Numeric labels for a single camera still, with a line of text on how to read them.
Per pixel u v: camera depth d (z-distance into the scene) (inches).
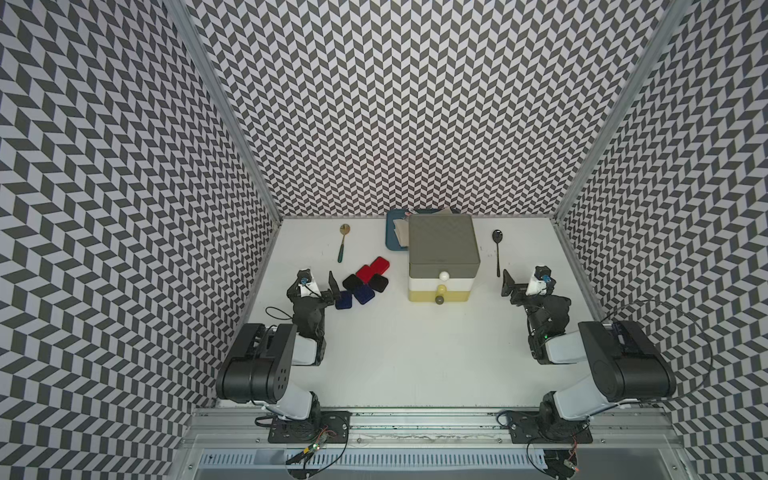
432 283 34.1
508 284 31.9
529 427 29.0
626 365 17.7
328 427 28.3
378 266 40.4
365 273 40.1
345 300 37.4
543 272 29.0
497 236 43.9
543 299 30.0
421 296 36.9
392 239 44.0
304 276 29.7
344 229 44.6
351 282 39.0
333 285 33.1
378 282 39.3
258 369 17.9
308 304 27.5
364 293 38.1
